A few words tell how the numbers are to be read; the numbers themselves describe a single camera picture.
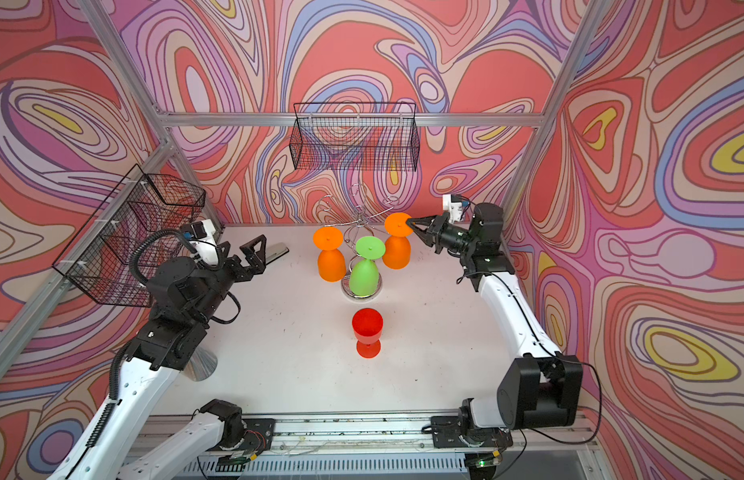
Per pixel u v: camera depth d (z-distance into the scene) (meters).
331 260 0.78
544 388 0.41
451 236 0.65
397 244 0.77
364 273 0.77
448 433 0.73
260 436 0.73
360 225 0.78
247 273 0.58
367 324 0.78
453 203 0.70
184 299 0.46
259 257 0.62
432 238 0.65
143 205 0.74
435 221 0.67
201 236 0.53
